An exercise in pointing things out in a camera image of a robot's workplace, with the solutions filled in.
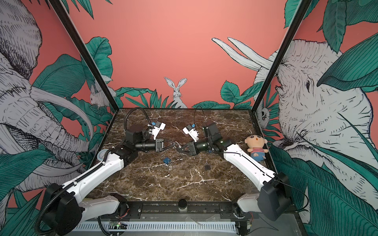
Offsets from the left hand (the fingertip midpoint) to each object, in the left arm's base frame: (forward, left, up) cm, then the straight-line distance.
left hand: (175, 143), depth 70 cm
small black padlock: (-1, -18, -27) cm, 32 cm away
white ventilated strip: (-31, -3, -26) cm, 41 cm away
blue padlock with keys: (+3, +7, -26) cm, 27 cm away
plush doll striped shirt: (+10, -50, -19) cm, 55 cm away
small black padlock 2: (0, -1, -2) cm, 3 cm away
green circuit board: (-29, +29, -26) cm, 49 cm away
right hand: (-3, -2, -2) cm, 4 cm away
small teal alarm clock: (+8, +48, -23) cm, 54 cm away
